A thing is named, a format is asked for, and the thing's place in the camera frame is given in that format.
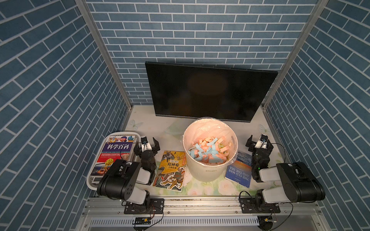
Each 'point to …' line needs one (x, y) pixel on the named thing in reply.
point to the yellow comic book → (171, 173)
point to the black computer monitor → (188, 91)
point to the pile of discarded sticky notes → (212, 149)
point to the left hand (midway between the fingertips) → (149, 139)
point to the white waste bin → (200, 128)
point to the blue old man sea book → (239, 172)
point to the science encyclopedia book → (116, 147)
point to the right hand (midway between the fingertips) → (261, 139)
